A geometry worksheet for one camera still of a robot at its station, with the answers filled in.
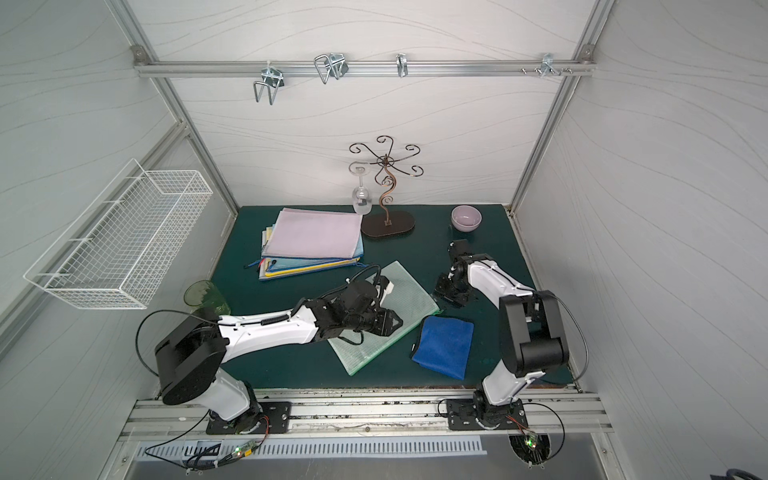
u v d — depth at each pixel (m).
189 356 0.43
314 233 1.12
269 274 1.01
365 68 0.78
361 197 0.96
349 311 0.64
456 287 0.78
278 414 0.74
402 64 0.78
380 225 1.14
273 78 0.78
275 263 1.04
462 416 0.73
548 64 0.76
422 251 1.05
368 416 0.75
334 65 0.77
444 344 0.82
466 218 1.15
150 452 0.63
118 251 0.69
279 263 1.05
